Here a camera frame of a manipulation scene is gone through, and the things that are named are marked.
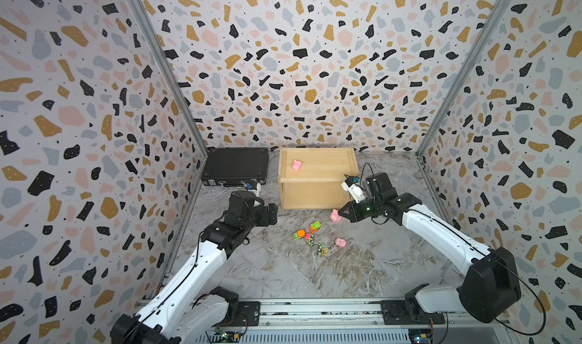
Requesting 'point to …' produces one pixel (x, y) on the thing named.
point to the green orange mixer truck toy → (298, 235)
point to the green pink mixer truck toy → (308, 237)
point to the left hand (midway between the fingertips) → (268, 206)
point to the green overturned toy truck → (322, 250)
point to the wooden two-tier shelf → (311, 178)
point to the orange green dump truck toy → (314, 226)
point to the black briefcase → (233, 166)
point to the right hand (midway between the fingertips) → (340, 212)
